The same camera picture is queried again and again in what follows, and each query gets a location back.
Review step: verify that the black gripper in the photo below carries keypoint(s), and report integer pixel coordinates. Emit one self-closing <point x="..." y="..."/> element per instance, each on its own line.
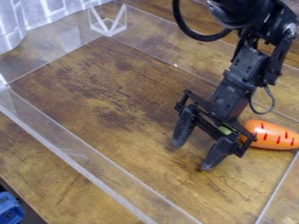
<point x="217" y="117"/>

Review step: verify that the orange toy carrot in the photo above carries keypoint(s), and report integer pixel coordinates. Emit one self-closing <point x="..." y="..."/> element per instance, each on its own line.
<point x="273" y="136"/>

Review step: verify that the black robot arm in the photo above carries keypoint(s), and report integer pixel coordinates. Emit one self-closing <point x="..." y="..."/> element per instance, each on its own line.
<point x="266" y="24"/>

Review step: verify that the blue plastic object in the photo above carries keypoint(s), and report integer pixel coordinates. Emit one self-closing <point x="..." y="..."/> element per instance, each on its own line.
<point x="11" y="209"/>

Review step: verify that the white curtain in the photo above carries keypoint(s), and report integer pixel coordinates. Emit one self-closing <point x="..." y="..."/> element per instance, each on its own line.
<point x="23" y="15"/>

